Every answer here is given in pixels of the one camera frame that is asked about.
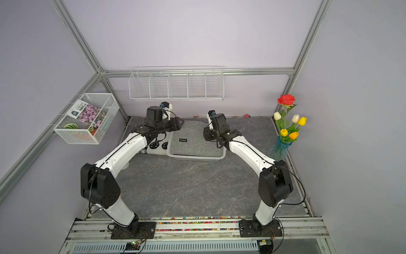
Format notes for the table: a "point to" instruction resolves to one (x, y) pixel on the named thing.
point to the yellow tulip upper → (302, 121)
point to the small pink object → (247, 116)
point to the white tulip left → (277, 116)
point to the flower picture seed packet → (88, 113)
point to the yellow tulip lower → (284, 132)
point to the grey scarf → (190, 140)
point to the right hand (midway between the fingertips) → (207, 129)
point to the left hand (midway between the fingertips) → (180, 121)
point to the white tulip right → (295, 118)
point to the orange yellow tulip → (294, 135)
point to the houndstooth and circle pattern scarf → (158, 146)
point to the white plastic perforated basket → (192, 156)
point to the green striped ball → (71, 126)
